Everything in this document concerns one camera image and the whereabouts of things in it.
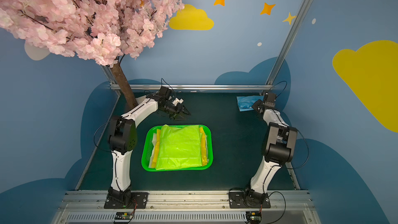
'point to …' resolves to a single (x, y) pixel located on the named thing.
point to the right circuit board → (253, 217)
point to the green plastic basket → (147, 144)
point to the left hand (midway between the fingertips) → (188, 114)
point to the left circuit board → (123, 215)
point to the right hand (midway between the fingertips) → (258, 103)
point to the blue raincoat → (245, 102)
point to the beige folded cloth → (140, 99)
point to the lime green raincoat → (179, 147)
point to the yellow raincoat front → (154, 163)
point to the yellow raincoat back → (203, 149)
